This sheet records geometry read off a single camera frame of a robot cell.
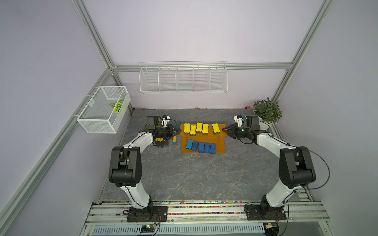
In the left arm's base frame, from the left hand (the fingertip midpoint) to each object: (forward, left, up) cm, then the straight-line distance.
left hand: (181, 131), depth 89 cm
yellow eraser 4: (0, -14, +1) cm, 14 cm away
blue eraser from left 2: (-3, -8, -12) cm, 15 cm away
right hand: (0, -25, -1) cm, 25 cm away
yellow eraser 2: (0, -7, +1) cm, 7 cm away
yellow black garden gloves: (+1, +15, -13) cm, 20 cm away
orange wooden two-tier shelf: (+3, -14, -14) cm, 20 cm away
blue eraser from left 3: (-5, -12, -13) cm, 18 cm away
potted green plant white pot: (+6, -55, +5) cm, 56 cm away
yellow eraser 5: (0, -21, +1) cm, 21 cm away
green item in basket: (+9, +35, +15) cm, 39 cm away
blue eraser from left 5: (-6, -19, -12) cm, 24 cm away
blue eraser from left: (-2, -4, -11) cm, 12 cm away
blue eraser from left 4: (-6, -16, -12) cm, 21 cm away
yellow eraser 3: (+2, -11, +1) cm, 11 cm away
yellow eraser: (+1, -3, +1) cm, 4 cm away
